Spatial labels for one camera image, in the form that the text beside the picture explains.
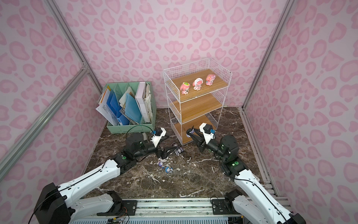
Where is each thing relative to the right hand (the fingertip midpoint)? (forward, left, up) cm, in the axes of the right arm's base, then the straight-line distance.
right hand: (191, 132), depth 67 cm
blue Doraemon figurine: (-9, +14, -29) cm, 33 cm away
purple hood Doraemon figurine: (-5, +19, -28) cm, 34 cm away
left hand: (-1, +10, -6) cm, 12 cm away
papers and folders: (+28, +38, -11) cm, 48 cm away
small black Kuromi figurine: (0, +1, +1) cm, 1 cm away
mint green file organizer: (+44, +53, -8) cm, 69 cm away
